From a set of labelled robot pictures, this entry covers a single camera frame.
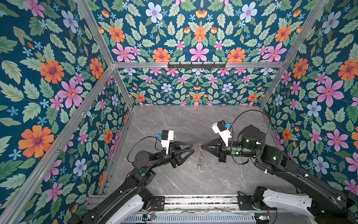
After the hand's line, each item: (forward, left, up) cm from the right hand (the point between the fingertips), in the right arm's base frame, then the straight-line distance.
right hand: (203, 145), depth 55 cm
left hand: (-2, +4, +1) cm, 5 cm away
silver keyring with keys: (-4, +1, -6) cm, 8 cm away
